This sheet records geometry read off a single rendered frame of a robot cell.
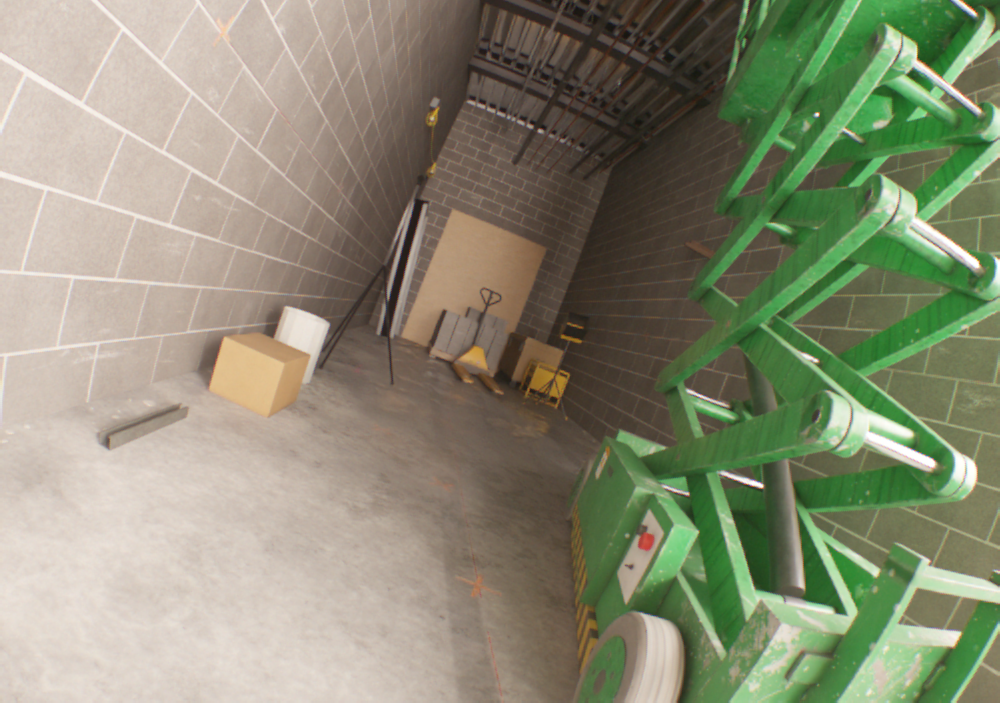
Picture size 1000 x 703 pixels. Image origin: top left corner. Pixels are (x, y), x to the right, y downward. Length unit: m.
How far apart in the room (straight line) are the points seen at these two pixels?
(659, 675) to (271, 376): 1.71
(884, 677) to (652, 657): 0.41
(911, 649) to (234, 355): 2.24
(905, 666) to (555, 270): 8.18
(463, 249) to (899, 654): 8.11
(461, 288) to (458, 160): 2.33
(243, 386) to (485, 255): 6.74
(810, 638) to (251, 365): 1.97
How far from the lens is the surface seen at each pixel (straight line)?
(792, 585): 1.17
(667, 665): 0.85
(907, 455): 1.05
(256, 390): 2.04
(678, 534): 1.02
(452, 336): 6.97
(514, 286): 8.39
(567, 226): 8.71
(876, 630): 0.74
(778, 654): 0.74
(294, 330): 2.69
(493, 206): 8.50
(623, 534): 1.26
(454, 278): 8.28
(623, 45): 6.10
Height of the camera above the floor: 0.68
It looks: 1 degrees up
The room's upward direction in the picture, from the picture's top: 21 degrees clockwise
